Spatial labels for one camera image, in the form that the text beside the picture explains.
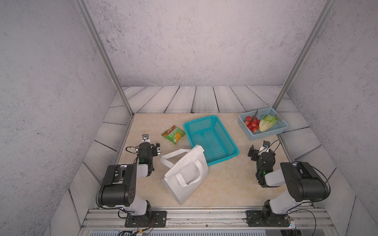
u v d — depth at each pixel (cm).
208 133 110
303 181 46
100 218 74
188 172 70
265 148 77
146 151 71
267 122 108
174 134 104
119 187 46
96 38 79
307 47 83
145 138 81
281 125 108
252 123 108
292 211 64
